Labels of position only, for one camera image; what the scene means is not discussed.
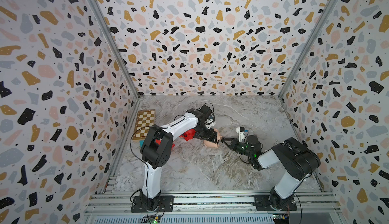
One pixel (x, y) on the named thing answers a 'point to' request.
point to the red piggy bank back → (188, 135)
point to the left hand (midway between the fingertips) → (213, 139)
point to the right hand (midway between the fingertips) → (224, 140)
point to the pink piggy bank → (211, 144)
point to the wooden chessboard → (145, 119)
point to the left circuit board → (150, 219)
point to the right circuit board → (281, 218)
